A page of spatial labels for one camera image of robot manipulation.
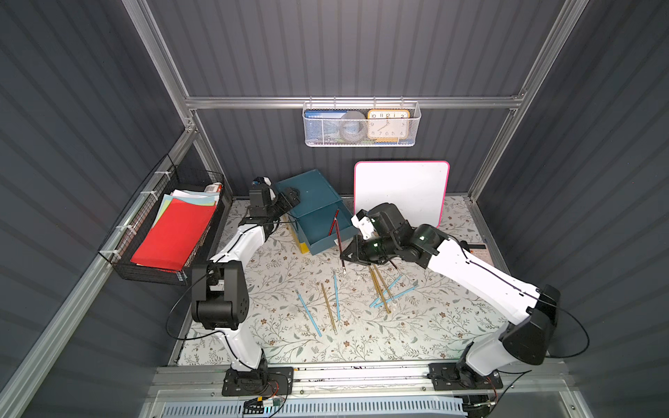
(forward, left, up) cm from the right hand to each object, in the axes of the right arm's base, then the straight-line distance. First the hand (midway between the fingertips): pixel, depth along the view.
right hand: (346, 253), depth 70 cm
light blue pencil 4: (+1, -14, -27) cm, 30 cm away
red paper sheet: (+6, +51, -2) cm, 51 cm away
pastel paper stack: (+16, +46, +5) cm, 49 cm away
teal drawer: (+16, +9, -8) cm, 20 cm away
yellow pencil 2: (+2, -12, -26) cm, 29 cm away
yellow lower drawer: (+10, +14, -13) cm, 21 cm away
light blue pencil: (-7, +12, -27) cm, 30 cm away
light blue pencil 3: (-1, -18, -27) cm, 33 cm away
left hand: (+27, +21, -4) cm, 34 cm away
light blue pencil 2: (-1, +3, -27) cm, 27 cm away
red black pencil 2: (+3, +2, 0) cm, 3 cm away
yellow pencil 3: (+5, -14, -27) cm, 30 cm away
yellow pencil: (-6, +6, -27) cm, 28 cm away
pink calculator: (+17, -52, -25) cm, 60 cm away
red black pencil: (+21, +5, -12) cm, 24 cm away
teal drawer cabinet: (+29, +11, -5) cm, 31 cm away
